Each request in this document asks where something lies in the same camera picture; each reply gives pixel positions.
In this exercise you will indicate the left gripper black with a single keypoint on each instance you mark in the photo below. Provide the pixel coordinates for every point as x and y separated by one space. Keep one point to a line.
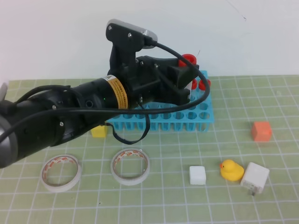
133 81

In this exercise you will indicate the red-capped clear tube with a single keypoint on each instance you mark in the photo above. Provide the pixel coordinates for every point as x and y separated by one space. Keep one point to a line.
186 74

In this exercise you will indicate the tape roll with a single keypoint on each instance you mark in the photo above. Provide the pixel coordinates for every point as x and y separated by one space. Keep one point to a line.
61 173
130 166

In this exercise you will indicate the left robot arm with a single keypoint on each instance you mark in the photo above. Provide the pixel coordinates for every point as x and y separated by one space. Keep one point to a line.
51 115

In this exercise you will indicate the back row tube eight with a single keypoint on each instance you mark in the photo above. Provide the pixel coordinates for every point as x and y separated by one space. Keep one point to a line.
201 85

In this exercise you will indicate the cyan test tube rack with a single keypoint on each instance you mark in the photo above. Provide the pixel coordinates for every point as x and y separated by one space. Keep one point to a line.
199 118

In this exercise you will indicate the green grid cloth mat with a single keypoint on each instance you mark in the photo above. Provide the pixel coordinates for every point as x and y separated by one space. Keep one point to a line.
167 196

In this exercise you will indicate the yellow cube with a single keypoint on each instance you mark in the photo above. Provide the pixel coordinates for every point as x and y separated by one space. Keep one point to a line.
99 132

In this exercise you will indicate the white cube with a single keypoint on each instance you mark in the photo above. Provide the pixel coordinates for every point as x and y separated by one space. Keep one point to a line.
197 175

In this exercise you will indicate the orange cube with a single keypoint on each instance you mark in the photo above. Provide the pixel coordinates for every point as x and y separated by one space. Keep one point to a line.
261 131

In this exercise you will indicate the yellow rubber duck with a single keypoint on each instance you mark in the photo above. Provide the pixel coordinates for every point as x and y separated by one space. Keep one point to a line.
231 170

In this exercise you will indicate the white power adapter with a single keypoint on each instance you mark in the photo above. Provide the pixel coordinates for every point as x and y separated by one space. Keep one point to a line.
255 178

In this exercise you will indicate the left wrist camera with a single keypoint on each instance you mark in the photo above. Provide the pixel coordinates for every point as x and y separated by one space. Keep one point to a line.
127 39

